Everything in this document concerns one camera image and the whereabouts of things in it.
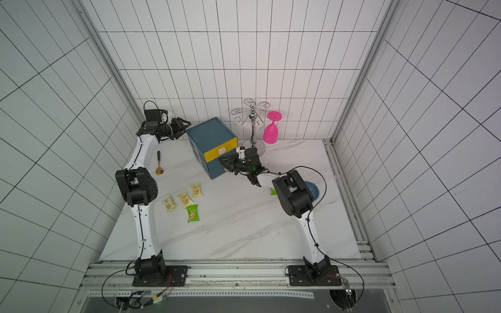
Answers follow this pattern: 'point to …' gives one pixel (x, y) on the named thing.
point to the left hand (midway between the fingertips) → (190, 127)
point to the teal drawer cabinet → (210, 141)
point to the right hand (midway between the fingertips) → (211, 163)
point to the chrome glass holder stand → (254, 120)
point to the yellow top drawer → (221, 149)
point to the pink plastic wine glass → (271, 132)
